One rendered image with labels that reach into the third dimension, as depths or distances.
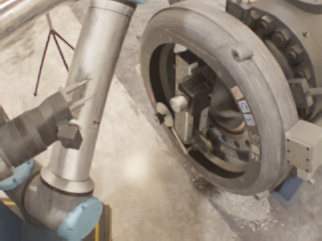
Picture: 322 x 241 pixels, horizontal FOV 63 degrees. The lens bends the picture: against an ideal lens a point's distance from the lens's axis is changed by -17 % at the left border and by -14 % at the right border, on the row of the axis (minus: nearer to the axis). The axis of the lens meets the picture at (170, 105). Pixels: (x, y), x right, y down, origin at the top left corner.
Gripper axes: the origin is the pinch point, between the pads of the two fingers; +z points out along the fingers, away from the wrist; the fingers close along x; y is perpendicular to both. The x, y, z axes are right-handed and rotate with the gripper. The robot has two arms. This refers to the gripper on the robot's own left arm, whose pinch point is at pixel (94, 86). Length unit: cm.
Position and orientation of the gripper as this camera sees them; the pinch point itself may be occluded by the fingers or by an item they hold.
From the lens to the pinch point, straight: 53.9
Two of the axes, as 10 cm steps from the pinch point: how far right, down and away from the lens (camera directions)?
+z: 8.0, -4.6, 3.9
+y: 6.0, 5.6, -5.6
